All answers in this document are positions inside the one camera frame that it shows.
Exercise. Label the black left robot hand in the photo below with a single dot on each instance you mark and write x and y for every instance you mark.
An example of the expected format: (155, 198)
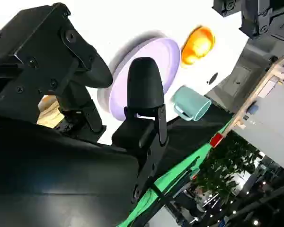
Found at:
(262, 16)

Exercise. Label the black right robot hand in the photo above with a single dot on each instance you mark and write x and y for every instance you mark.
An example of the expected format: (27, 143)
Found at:
(49, 170)

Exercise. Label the orange toy bread roll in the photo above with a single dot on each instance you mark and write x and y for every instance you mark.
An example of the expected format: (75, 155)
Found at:
(198, 46)

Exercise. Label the wood-edged grey desk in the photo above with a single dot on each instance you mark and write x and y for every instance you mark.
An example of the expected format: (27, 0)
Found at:
(269, 113)

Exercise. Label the lilac plate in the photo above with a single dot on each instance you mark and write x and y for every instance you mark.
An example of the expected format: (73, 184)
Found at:
(172, 61)

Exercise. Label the pale green mug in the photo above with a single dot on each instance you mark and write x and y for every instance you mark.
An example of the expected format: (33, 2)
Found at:
(191, 104)

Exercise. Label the red tape marker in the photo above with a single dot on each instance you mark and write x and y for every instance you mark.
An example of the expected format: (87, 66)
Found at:
(216, 140)

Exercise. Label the green leafy plants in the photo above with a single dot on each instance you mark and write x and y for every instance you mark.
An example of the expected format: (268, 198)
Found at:
(224, 165)

